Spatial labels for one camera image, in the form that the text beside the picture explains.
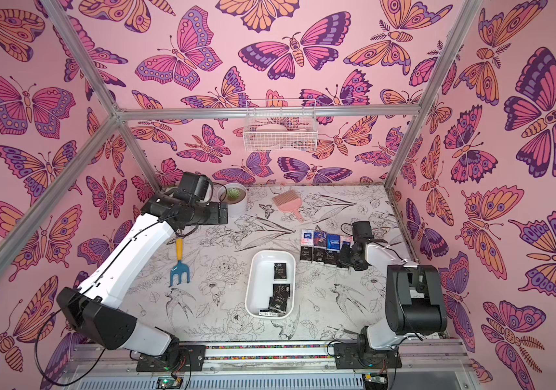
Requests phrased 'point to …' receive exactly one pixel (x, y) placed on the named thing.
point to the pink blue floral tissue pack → (307, 237)
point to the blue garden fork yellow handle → (180, 266)
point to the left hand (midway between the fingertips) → (218, 211)
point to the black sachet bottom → (281, 307)
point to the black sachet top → (319, 254)
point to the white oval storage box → (259, 280)
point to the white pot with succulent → (235, 195)
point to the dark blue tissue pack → (320, 238)
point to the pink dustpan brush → (289, 202)
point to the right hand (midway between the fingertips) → (342, 258)
